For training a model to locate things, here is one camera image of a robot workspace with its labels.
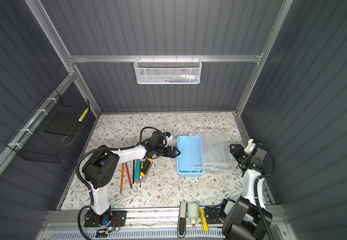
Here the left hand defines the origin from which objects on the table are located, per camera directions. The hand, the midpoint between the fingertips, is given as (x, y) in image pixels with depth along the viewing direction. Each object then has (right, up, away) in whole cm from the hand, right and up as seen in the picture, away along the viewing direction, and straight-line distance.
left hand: (175, 151), depth 93 cm
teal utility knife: (-23, -12, -5) cm, 26 cm away
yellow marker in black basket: (-51, +22, -12) cm, 57 cm away
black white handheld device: (+4, -31, -23) cm, 39 cm away
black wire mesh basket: (-63, +12, -21) cm, 67 cm away
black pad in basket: (-60, +18, -13) cm, 64 cm away
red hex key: (-27, -13, -6) cm, 31 cm away
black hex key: (-25, -11, -4) cm, 28 cm away
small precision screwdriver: (-19, -11, -7) cm, 23 cm away
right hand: (+34, +4, -11) cm, 36 cm away
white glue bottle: (+9, -25, -24) cm, 36 cm away
